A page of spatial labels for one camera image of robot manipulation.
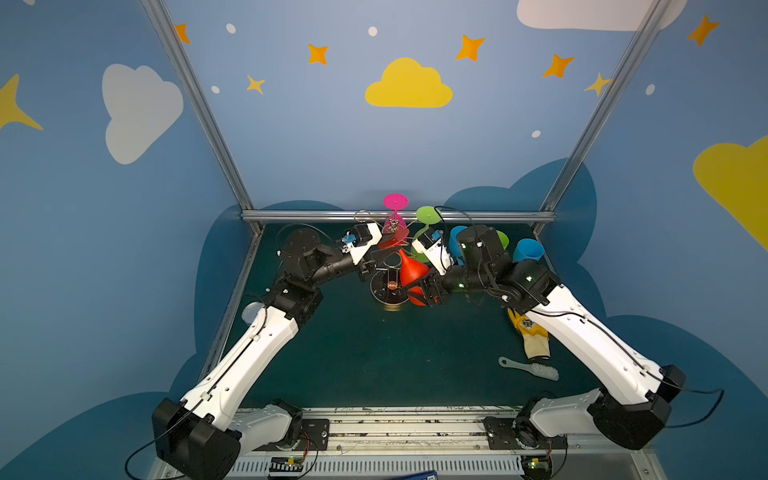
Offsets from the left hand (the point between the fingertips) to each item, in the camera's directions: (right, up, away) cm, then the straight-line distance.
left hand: (391, 233), depth 62 cm
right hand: (+6, -10, +4) cm, 12 cm away
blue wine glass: (+46, -2, +35) cm, 58 cm away
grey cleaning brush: (+42, -38, +22) cm, 61 cm away
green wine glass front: (+38, +1, +36) cm, 52 cm away
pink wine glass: (+1, +11, +25) cm, 27 cm away
